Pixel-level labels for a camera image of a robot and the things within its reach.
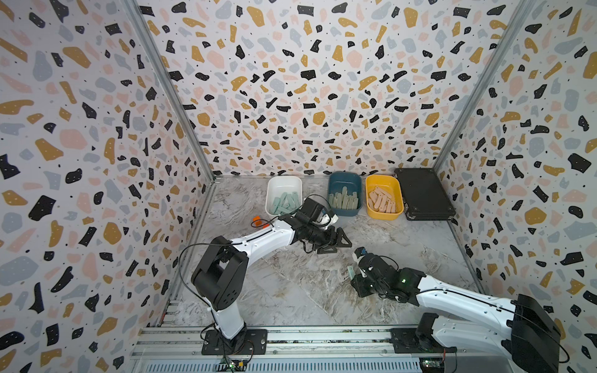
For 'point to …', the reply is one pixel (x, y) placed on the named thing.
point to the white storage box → (276, 185)
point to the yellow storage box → (384, 196)
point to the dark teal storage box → (353, 180)
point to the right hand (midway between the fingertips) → (352, 283)
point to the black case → (424, 198)
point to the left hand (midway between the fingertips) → (347, 247)
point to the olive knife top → (354, 196)
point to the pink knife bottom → (383, 204)
